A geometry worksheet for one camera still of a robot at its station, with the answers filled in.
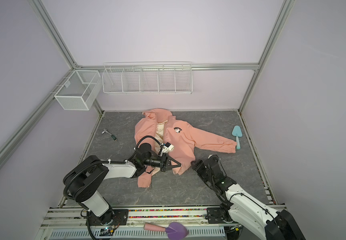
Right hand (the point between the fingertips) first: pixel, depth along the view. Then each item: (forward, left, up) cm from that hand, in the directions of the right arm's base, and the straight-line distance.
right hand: (193, 166), depth 84 cm
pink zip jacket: (+34, +23, -2) cm, 41 cm away
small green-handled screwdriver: (+24, +56, -5) cm, 61 cm away
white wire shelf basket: (+51, +29, +25) cm, 64 cm away
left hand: (-6, +8, +10) cm, 14 cm away
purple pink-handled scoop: (-30, +10, -7) cm, 32 cm away
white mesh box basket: (+45, +75, +19) cm, 90 cm away
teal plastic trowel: (+29, -34, -8) cm, 45 cm away
